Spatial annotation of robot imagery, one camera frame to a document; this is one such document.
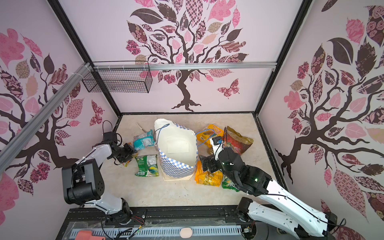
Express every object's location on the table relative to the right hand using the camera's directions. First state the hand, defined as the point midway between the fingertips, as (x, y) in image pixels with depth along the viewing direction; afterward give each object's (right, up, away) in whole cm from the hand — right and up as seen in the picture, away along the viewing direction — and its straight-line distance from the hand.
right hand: (208, 151), depth 67 cm
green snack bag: (-35, -13, +21) cm, 43 cm away
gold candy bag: (+21, +1, +28) cm, 35 cm away
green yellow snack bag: (+12, -21, +15) cm, 28 cm away
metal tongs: (-47, +11, +42) cm, 64 cm away
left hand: (-44, -6, +24) cm, 50 cm away
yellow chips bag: (+1, -17, +14) cm, 23 cm away
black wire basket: (-68, +50, +55) cm, 101 cm away
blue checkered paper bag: (-18, -4, +30) cm, 35 cm away
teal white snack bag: (-44, +1, +33) cm, 55 cm away
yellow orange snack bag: (+3, +7, +32) cm, 33 cm away
